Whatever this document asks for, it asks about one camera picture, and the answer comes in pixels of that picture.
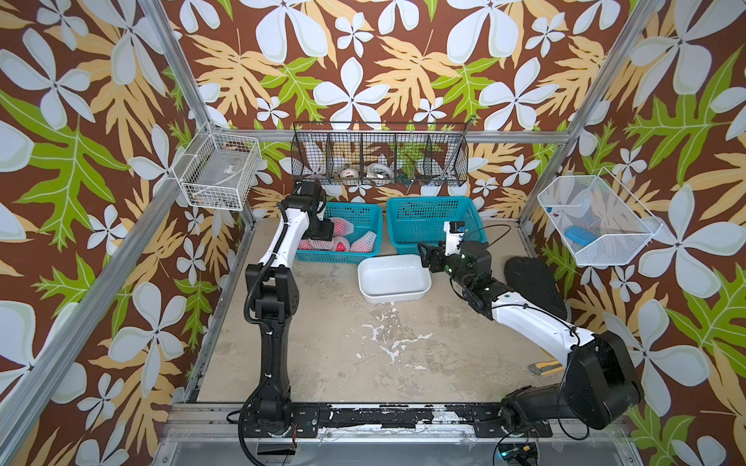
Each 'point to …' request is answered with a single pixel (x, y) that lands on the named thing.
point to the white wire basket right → (601, 222)
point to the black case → (533, 281)
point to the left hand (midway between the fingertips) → (323, 231)
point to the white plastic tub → (385, 279)
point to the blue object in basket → (581, 236)
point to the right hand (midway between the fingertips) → (427, 242)
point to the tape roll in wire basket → (349, 173)
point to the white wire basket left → (218, 171)
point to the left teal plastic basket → (365, 217)
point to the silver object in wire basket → (379, 170)
